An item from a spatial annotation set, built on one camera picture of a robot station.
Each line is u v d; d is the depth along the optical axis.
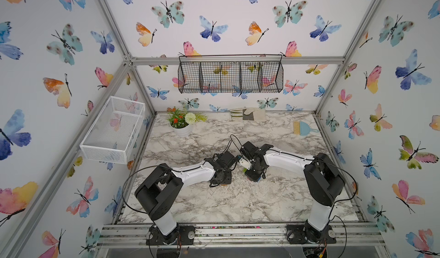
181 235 0.73
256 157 0.66
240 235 0.76
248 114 1.19
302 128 1.12
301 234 0.73
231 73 0.98
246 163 0.82
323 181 0.48
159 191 0.48
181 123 0.97
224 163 0.71
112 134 0.84
